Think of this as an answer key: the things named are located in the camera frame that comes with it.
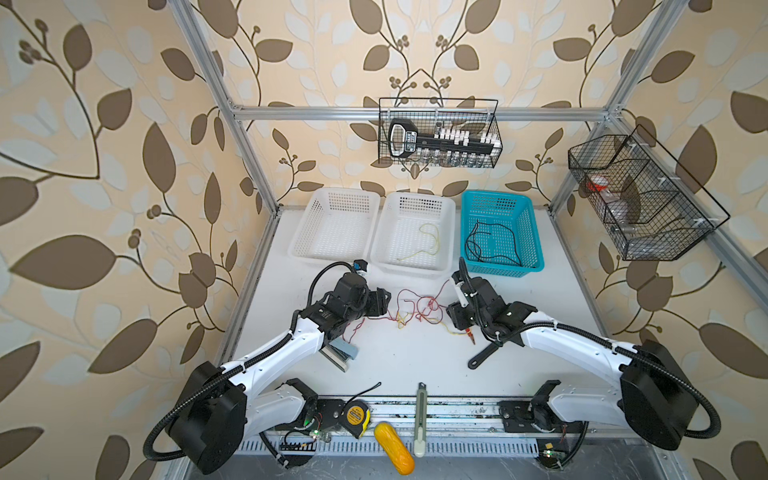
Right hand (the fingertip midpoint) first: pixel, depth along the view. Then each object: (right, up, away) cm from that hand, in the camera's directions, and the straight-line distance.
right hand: (456, 309), depth 85 cm
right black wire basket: (+46, +28, -13) cm, 55 cm away
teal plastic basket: (+22, +22, +27) cm, 41 cm away
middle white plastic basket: (-11, +21, +26) cm, 35 cm away
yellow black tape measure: (-27, -23, -13) cm, 38 cm away
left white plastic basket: (-41, +26, +30) cm, 57 cm away
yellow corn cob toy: (-18, -27, -18) cm, 37 cm away
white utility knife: (-11, -25, -13) cm, 30 cm away
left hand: (-20, +5, -3) cm, 21 cm away
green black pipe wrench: (+8, -13, -2) cm, 15 cm away
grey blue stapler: (-33, -12, -3) cm, 35 cm away
